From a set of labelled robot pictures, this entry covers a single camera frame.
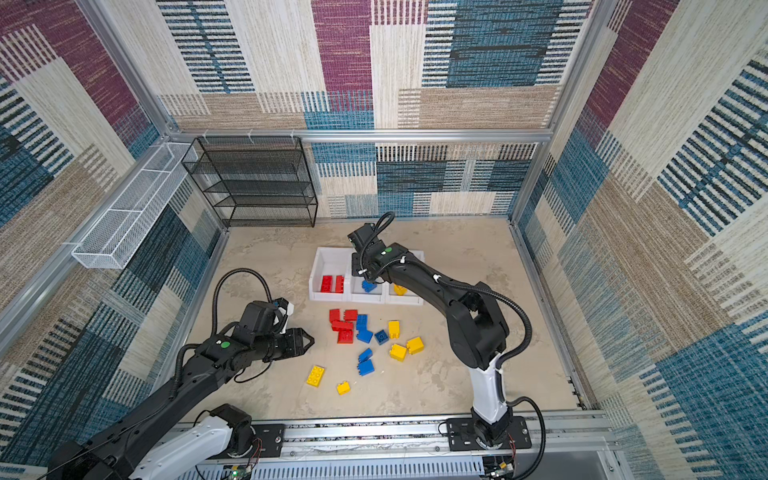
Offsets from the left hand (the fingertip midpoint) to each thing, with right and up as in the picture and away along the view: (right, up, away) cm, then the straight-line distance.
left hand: (308, 338), depth 80 cm
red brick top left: (+4, +3, +14) cm, 15 cm away
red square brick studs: (+8, -1, +10) cm, 13 cm away
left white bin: (+1, +19, +26) cm, 32 cm away
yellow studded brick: (+24, -6, +5) cm, 25 cm away
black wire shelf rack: (-27, +48, +30) cm, 63 cm away
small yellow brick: (+9, -14, +1) cm, 17 cm away
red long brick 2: (+7, +1, +12) cm, 14 cm away
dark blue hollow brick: (+19, -2, +9) cm, 21 cm away
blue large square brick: (+14, +11, +22) cm, 28 cm away
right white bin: (+28, +8, +16) cm, 33 cm away
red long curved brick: (+5, +12, +19) cm, 23 cm away
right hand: (+14, +18, +10) cm, 25 cm away
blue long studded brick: (+13, +1, +11) cm, 17 cm away
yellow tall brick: (+23, 0, +9) cm, 25 cm away
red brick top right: (+9, +3, +14) cm, 17 cm away
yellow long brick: (+1, -11, +2) cm, 11 cm away
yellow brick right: (+29, -4, +7) cm, 30 cm away
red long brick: (0, +11, +21) cm, 24 cm away
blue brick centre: (+14, -2, +11) cm, 18 cm away
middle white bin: (+11, +9, +18) cm, 23 cm away
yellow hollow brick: (+25, +10, +17) cm, 32 cm away
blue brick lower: (+14, -7, +7) cm, 17 cm away
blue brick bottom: (+15, -9, +4) cm, 18 cm away
